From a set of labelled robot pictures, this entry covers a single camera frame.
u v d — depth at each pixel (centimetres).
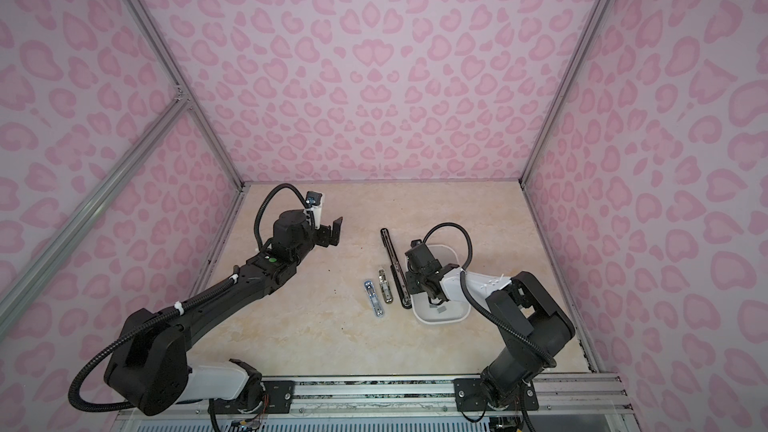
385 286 90
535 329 45
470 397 74
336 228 77
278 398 73
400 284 91
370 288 90
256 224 59
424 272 72
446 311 88
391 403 73
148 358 42
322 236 75
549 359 42
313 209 70
